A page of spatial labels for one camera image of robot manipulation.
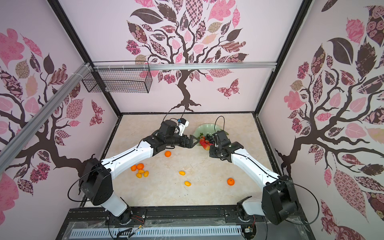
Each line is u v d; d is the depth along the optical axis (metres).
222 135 0.66
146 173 0.87
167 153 0.93
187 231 0.65
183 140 0.72
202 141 1.00
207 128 1.06
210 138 1.00
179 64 0.93
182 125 0.74
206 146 0.92
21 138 0.53
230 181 0.83
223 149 0.61
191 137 0.71
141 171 0.88
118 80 1.22
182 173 0.87
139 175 0.87
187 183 0.85
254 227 0.71
